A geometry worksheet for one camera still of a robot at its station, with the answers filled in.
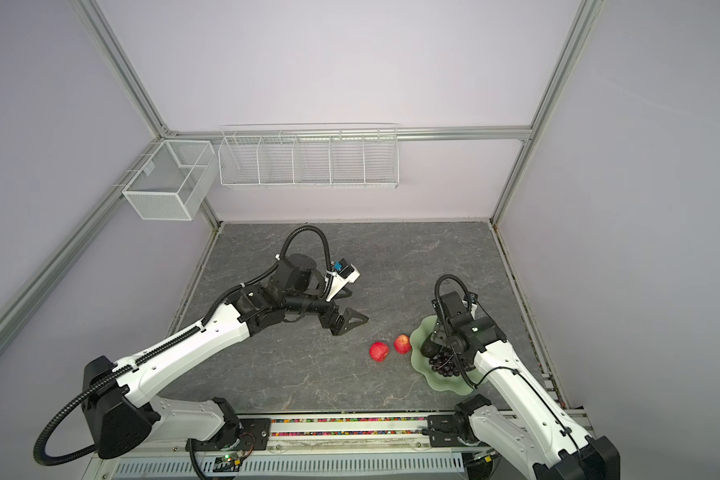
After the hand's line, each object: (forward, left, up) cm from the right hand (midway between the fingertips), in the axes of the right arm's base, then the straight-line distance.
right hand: (455, 336), depth 80 cm
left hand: (+1, +26, +13) cm, 29 cm away
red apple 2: (0, +14, -6) cm, 15 cm away
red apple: (-2, +21, -6) cm, 21 cm away
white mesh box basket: (+46, +89, +17) cm, 102 cm away
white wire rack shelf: (+54, +44, +21) cm, 73 cm away
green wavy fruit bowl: (-10, -2, -8) cm, 13 cm away
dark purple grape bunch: (-5, +2, -5) cm, 8 cm away
